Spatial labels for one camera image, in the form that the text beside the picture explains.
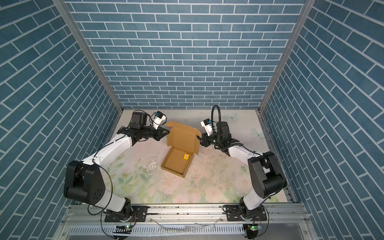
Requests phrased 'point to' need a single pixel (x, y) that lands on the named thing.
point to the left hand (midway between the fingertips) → (169, 131)
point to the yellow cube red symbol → (186, 156)
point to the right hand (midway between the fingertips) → (195, 136)
